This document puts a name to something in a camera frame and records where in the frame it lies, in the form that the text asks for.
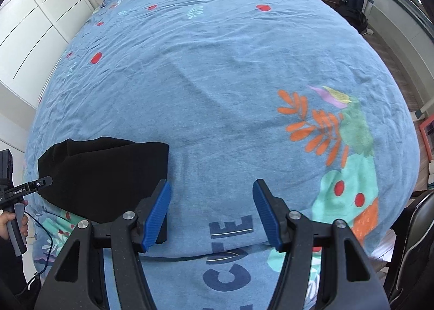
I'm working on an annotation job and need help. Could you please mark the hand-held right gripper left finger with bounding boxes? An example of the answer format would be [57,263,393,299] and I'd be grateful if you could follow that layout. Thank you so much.
[40,179,172,310]

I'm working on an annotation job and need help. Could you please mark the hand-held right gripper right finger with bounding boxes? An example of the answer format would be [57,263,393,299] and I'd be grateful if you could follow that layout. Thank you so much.
[253,179,390,310]

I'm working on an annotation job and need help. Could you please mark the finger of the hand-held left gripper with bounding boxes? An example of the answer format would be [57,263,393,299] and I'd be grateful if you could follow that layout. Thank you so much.
[25,176,53,193]

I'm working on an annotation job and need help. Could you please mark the black pants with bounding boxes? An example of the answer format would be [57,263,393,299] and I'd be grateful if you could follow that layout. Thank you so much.
[37,138,170,224]

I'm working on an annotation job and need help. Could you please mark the person's left forearm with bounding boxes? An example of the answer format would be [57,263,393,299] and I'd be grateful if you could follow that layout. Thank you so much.
[0,237,42,310]

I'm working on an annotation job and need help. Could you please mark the person's left hand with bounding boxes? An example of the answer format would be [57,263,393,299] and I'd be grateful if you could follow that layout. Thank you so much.
[0,212,30,239]

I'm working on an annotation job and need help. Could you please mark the blue printed blanket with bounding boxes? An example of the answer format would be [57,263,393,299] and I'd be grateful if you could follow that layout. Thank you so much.
[23,0,420,310]

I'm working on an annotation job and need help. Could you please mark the black chair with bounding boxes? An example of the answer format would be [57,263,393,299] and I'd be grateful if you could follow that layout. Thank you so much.
[388,191,434,310]

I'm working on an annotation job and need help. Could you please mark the white wardrobe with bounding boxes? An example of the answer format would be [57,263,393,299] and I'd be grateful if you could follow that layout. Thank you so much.
[0,0,103,111]

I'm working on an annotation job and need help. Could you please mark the black backpack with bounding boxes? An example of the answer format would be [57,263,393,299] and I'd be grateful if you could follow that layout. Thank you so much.
[335,5,369,35]

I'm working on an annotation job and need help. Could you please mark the black cable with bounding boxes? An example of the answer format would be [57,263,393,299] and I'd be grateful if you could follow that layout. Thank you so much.
[23,211,52,295]

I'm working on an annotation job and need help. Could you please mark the red frame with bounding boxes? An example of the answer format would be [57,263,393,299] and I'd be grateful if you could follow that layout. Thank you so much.
[419,116,434,162]

